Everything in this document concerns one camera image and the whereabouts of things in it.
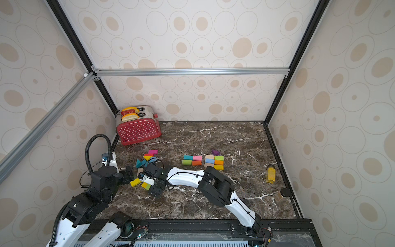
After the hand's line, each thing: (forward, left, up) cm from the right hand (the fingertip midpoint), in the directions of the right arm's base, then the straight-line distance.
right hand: (154, 192), depth 85 cm
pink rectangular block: (+24, -22, -1) cm, 32 cm away
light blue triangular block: (+20, +7, 0) cm, 21 cm away
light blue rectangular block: (+21, -30, 0) cm, 37 cm away
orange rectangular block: (+21, -37, -1) cm, 42 cm away
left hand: (+3, +6, +24) cm, 25 cm away
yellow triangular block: (+20, +9, +2) cm, 22 cm away
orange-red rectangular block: (+20, -22, -1) cm, 30 cm away
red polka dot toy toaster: (+37, +12, +13) cm, 41 cm away
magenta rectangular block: (+27, +7, -1) cm, 28 cm away
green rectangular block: (+24, -37, -1) cm, 44 cm away
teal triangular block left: (+17, +15, 0) cm, 23 cm away
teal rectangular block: (+23, -16, -1) cm, 29 cm away
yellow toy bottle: (+13, -66, +1) cm, 68 cm away
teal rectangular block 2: (+18, +11, +1) cm, 22 cm away
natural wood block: (+18, -28, 0) cm, 34 cm away
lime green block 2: (+3, +4, 0) cm, 5 cm away
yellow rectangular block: (+4, +7, 0) cm, 8 cm away
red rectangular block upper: (+24, +10, 0) cm, 26 cm away
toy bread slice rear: (+45, +18, +21) cm, 53 cm away
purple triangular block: (+28, -34, 0) cm, 44 cm away
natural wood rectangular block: (+25, -31, -1) cm, 39 cm away
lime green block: (+20, -16, 0) cm, 26 cm away
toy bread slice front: (+38, +20, +21) cm, 48 cm away
